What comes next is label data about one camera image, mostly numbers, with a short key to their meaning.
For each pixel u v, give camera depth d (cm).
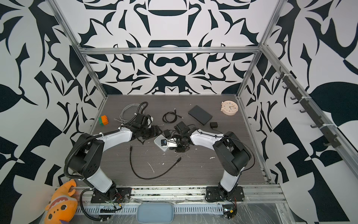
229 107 108
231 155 47
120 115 105
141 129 78
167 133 96
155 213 67
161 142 77
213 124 102
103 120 102
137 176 81
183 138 70
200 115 108
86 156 46
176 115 108
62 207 63
